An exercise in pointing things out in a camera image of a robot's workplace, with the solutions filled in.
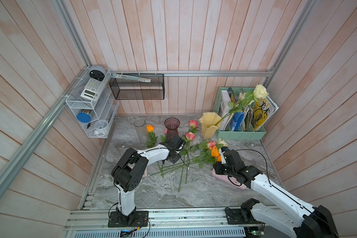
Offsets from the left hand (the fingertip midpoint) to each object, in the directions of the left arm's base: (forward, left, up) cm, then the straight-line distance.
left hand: (171, 155), depth 96 cm
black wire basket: (+42, +34, +21) cm, 58 cm away
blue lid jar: (+6, +46, +30) cm, 55 cm away
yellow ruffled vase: (+17, -26, +14) cm, 34 cm away
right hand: (-9, -25, +7) cm, 28 cm away
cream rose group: (+8, -35, +4) cm, 36 cm away
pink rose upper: (+24, -16, +5) cm, 30 cm away
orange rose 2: (0, -28, +6) cm, 28 cm away
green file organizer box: (+18, -54, +3) cm, 57 cm away
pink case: (-21, -29, +14) cm, 39 cm away
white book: (+20, -33, +23) cm, 45 cm away
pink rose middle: (+13, -12, +4) cm, 18 cm away
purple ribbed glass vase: (+13, 0, +17) cm, 21 cm away
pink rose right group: (+7, -27, +4) cm, 28 cm away
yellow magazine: (+25, -62, +18) cm, 70 cm away
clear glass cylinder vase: (+11, +19, +14) cm, 26 cm away
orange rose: (+15, +14, 0) cm, 21 cm away
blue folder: (+17, -43, +15) cm, 49 cm away
